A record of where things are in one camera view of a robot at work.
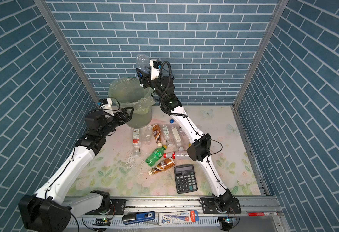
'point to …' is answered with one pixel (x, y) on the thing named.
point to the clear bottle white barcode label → (176, 136)
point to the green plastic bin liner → (129, 92)
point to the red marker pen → (265, 213)
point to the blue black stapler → (136, 217)
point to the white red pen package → (178, 217)
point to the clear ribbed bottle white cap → (148, 134)
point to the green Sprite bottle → (156, 155)
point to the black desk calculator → (185, 179)
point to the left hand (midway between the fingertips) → (129, 110)
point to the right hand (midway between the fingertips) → (138, 67)
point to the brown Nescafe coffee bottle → (156, 131)
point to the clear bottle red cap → (178, 155)
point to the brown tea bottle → (165, 164)
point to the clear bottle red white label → (135, 138)
